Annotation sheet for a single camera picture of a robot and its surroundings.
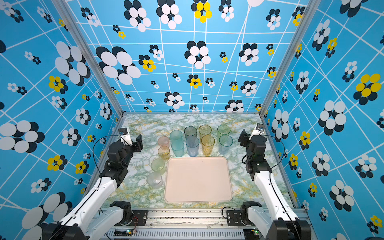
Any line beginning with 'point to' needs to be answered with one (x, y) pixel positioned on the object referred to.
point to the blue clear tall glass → (225, 142)
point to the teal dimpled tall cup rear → (176, 135)
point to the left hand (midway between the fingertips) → (135, 134)
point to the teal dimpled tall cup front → (178, 146)
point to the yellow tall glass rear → (204, 130)
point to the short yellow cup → (164, 151)
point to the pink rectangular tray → (197, 179)
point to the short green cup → (158, 164)
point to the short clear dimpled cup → (154, 180)
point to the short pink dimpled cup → (163, 141)
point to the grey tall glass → (190, 131)
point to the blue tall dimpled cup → (192, 143)
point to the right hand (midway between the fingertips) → (252, 132)
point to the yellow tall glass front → (207, 142)
